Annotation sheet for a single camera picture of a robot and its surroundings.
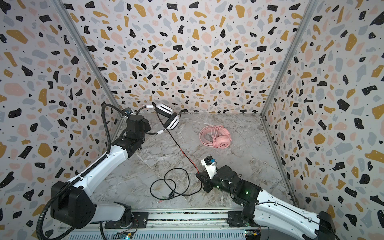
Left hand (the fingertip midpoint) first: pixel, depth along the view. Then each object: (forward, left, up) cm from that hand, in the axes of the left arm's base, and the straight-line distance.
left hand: (142, 117), depth 79 cm
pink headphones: (0, -45, -20) cm, 50 cm away
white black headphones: (0, -12, +5) cm, 13 cm away
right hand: (-28, -28, -9) cm, 40 cm away
